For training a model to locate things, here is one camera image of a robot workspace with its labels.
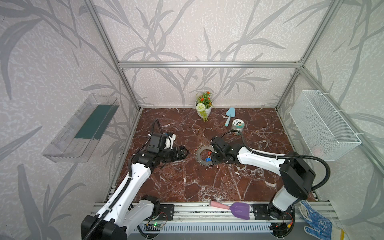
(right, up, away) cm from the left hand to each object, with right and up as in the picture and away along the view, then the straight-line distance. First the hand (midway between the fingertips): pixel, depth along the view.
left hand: (185, 149), depth 77 cm
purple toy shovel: (+27, -30, -3) cm, 41 cm away
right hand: (+15, -5, +11) cm, 20 cm away
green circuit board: (-13, -35, -6) cm, 38 cm away
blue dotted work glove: (+65, -35, -8) cm, 74 cm away
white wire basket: (+62, +9, -14) cm, 65 cm away
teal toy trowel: (+32, +21, +42) cm, 57 cm away
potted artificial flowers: (+10, +26, +26) cm, 38 cm away
